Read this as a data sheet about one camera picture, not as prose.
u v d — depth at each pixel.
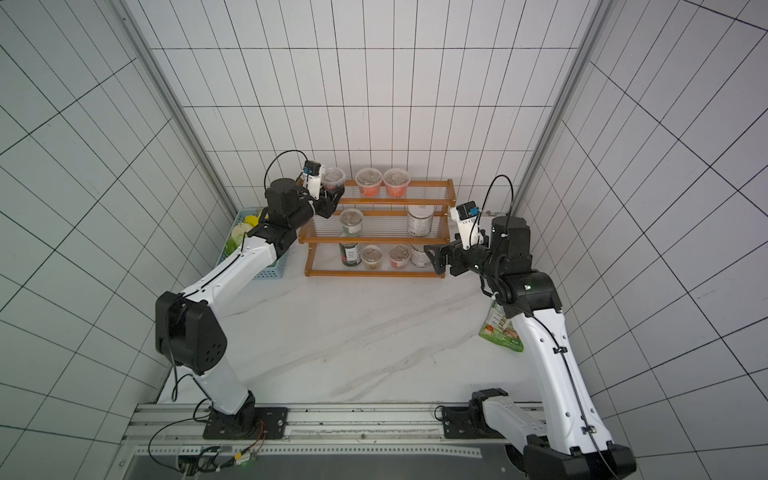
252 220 1.09
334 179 0.78
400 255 0.98
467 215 0.56
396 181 0.82
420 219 0.88
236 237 1.00
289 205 0.63
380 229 0.94
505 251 0.49
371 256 0.98
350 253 0.97
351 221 0.90
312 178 0.69
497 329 0.88
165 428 0.65
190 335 0.46
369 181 0.83
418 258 0.98
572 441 0.36
